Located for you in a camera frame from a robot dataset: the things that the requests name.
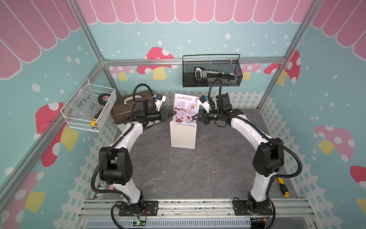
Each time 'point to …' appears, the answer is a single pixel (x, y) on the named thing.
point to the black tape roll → (103, 98)
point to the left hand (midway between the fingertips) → (174, 114)
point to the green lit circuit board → (142, 222)
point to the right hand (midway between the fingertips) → (193, 117)
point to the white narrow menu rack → (183, 135)
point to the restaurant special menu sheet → (185, 107)
